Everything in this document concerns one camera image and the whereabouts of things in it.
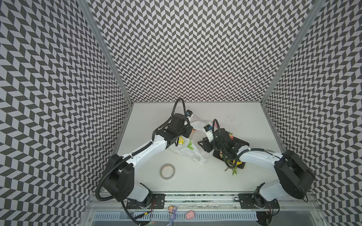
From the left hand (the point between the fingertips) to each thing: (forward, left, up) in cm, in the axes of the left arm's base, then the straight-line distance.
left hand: (189, 125), depth 84 cm
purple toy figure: (-41, +9, -13) cm, 44 cm away
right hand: (-8, -7, -9) cm, 14 cm away
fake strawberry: (-1, -29, -13) cm, 31 cm away
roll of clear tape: (-22, +13, -16) cm, 31 cm away
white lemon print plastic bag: (-11, +3, -4) cm, 12 cm away
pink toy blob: (-43, 0, -14) cm, 45 cm away
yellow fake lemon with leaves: (-22, -26, -14) cm, 37 cm away
